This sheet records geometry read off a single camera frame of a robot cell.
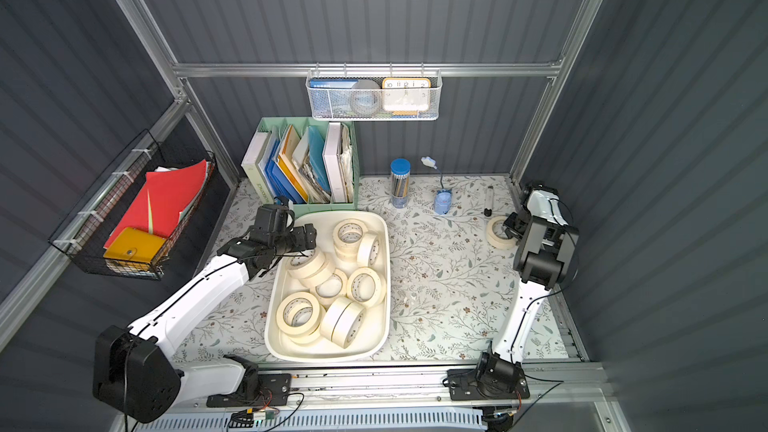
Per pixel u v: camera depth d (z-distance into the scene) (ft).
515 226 2.95
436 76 2.92
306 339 2.58
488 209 3.56
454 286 2.99
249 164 2.93
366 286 2.98
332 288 2.97
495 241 3.23
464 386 2.41
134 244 2.11
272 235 2.05
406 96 2.91
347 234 3.26
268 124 3.41
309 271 2.82
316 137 3.31
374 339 2.67
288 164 3.16
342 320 2.42
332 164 3.06
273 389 2.42
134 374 1.26
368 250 2.87
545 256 2.00
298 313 2.72
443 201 3.45
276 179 3.14
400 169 3.18
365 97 2.96
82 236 1.99
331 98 2.76
